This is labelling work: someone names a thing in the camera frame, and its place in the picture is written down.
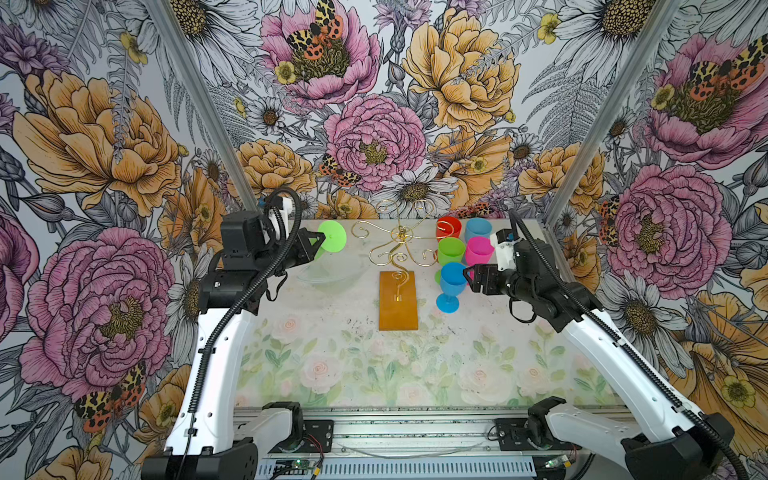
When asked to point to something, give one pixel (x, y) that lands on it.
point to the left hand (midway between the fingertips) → (325, 247)
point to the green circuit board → (305, 464)
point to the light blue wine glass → (478, 227)
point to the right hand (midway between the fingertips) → (477, 281)
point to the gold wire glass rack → (402, 236)
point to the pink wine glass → (478, 252)
